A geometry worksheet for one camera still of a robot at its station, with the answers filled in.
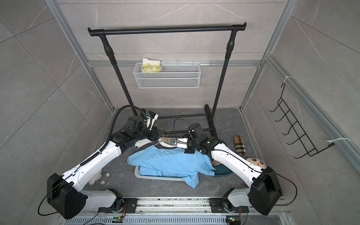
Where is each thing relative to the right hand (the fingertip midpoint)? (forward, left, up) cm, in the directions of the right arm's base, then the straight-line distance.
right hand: (182, 140), depth 80 cm
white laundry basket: (-17, +25, -8) cm, 31 cm away
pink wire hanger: (+3, +12, -5) cm, 14 cm away
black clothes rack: (+29, -23, -15) cm, 40 cm away
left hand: (+4, +12, +7) cm, 14 cm away
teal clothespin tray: (-11, -24, -19) cm, 33 cm away
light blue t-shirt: (-11, +6, -6) cm, 14 cm away
